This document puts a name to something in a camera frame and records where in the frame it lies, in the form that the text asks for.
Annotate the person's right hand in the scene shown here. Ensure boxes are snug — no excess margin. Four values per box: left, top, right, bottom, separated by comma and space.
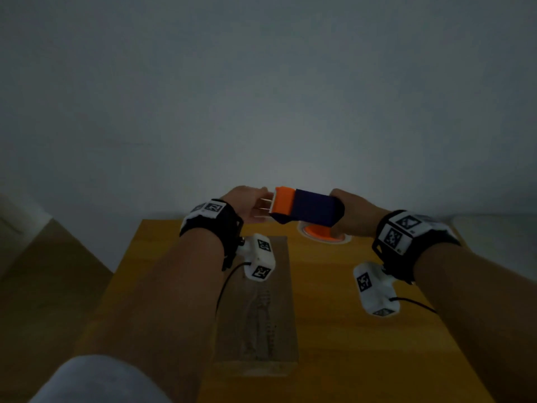
329, 188, 391, 238

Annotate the person's left hand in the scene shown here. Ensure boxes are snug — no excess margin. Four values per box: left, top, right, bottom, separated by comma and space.
221, 185, 274, 225

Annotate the white and orange round disc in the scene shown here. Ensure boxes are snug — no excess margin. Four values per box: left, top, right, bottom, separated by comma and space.
296, 220, 351, 245

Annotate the brown cardboard piece with staples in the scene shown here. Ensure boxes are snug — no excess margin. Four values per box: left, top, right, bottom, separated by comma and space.
214, 235, 299, 377

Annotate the person's left forearm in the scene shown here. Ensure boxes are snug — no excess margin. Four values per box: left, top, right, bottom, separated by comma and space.
73, 240, 227, 403

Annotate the person's white sleeve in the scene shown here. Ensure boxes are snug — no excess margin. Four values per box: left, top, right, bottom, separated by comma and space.
29, 354, 173, 403

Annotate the black left wristband with markers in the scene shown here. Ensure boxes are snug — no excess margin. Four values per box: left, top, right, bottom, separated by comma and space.
179, 199, 244, 271

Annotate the black wristband with markers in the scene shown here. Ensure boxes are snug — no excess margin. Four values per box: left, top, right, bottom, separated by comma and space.
372, 209, 461, 285
179, 199, 244, 271

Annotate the black right wristband with markers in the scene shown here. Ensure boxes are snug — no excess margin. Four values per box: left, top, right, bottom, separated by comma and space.
372, 209, 461, 285

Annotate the white cabinet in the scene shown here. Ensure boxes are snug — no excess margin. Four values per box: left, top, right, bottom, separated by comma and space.
0, 193, 53, 278

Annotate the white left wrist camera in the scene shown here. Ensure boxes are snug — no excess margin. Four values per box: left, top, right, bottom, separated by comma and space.
239, 233, 276, 283

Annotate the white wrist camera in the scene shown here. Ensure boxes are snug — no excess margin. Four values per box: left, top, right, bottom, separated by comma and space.
353, 261, 402, 318
239, 233, 276, 283

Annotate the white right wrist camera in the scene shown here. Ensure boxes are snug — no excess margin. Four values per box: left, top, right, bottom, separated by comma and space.
353, 261, 402, 318

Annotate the black left camera cable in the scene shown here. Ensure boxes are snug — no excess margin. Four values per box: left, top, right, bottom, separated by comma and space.
216, 262, 252, 315

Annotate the black camera cable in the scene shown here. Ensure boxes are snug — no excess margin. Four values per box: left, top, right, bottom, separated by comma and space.
216, 262, 252, 315
388, 296, 438, 315

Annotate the black right camera cable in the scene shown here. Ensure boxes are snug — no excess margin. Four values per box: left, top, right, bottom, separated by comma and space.
388, 296, 438, 315

